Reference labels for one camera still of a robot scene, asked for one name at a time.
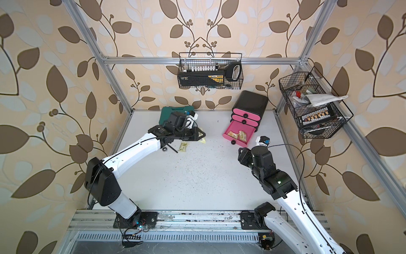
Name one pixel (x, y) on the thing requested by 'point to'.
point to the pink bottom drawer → (234, 127)
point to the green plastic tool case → (166, 111)
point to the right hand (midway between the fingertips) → (242, 151)
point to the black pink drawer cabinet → (248, 109)
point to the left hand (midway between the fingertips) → (207, 134)
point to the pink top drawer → (247, 114)
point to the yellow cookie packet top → (183, 147)
